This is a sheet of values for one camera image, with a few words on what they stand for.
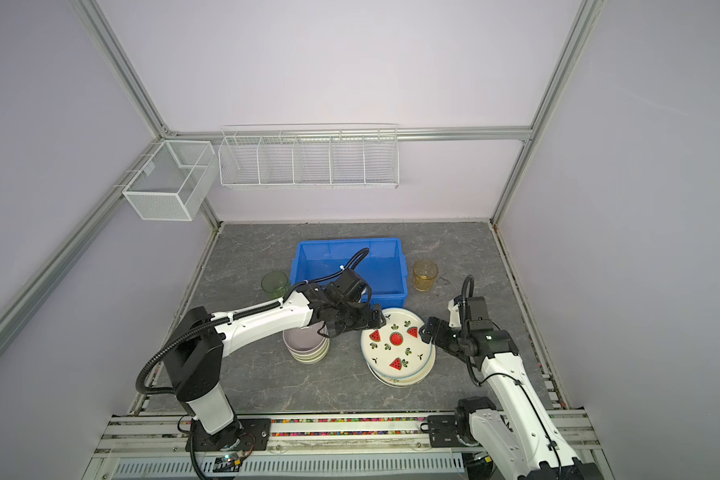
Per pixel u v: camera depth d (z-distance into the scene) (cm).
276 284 100
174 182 100
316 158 98
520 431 45
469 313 62
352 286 67
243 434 73
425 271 104
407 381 79
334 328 79
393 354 83
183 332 48
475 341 56
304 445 73
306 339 76
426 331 75
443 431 74
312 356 78
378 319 75
